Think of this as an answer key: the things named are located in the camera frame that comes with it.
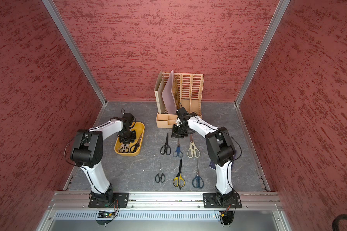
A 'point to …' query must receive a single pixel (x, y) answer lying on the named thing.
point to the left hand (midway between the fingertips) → (131, 143)
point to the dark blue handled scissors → (198, 181)
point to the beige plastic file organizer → (189, 95)
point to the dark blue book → (212, 165)
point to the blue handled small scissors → (178, 152)
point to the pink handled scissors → (124, 148)
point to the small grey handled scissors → (160, 176)
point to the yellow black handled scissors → (179, 181)
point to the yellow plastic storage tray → (140, 129)
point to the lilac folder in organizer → (169, 103)
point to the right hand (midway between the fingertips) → (173, 137)
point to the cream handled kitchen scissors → (193, 149)
